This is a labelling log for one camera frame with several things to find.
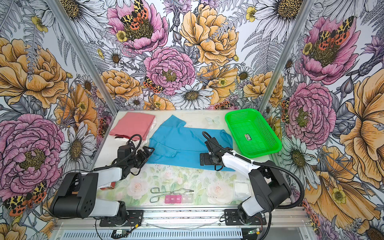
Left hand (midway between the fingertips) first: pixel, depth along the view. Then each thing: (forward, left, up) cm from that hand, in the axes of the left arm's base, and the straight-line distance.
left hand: (151, 156), depth 93 cm
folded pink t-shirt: (+26, +18, +1) cm, 31 cm away
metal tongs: (-19, -4, -3) cm, 19 cm away
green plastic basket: (+18, -66, -3) cm, 68 cm away
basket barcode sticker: (+16, -64, -2) cm, 65 cm away
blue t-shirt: (+11, -14, -4) cm, 18 cm away
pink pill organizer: (-24, -18, -2) cm, 30 cm away
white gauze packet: (-19, -52, -3) cm, 56 cm away
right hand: (-5, -35, 0) cm, 35 cm away
